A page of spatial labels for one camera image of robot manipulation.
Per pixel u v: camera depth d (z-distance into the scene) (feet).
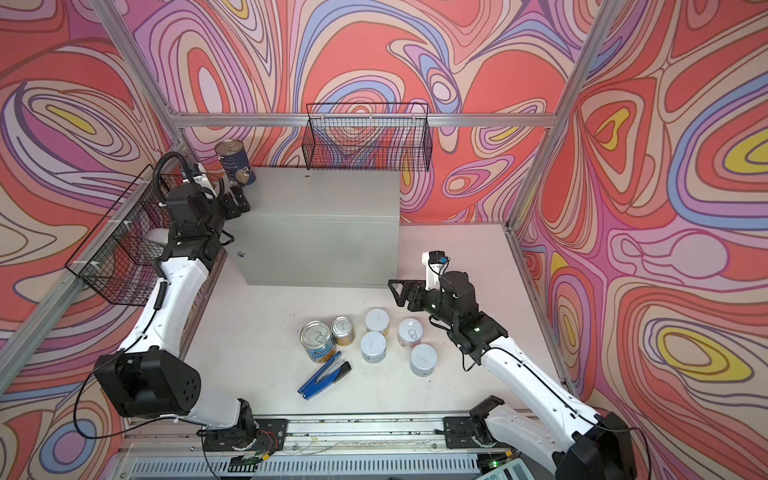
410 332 2.82
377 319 2.88
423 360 2.63
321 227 3.41
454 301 1.82
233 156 2.47
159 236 2.42
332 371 2.70
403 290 2.14
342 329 2.77
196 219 1.85
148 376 1.34
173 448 2.36
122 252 2.31
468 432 2.39
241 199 2.31
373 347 2.71
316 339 2.61
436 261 2.16
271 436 2.36
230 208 2.26
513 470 2.18
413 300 2.14
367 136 3.22
